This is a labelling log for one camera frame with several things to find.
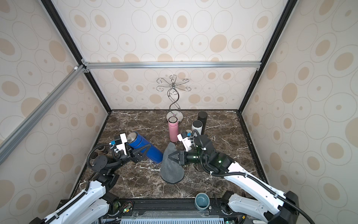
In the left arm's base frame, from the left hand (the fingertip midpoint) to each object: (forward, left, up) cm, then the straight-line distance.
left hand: (151, 144), depth 63 cm
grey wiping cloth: (-9, -9, -9) cm, 15 cm away
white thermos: (+20, -23, -11) cm, 32 cm away
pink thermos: (+21, -9, -16) cm, 28 cm away
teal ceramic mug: (-17, -26, -31) cm, 44 cm away
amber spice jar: (+12, +48, -35) cm, 60 cm away
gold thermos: (+16, -18, -11) cm, 27 cm away
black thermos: (+27, -27, -10) cm, 39 cm away
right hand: (-2, -10, -6) cm, 12 cm away
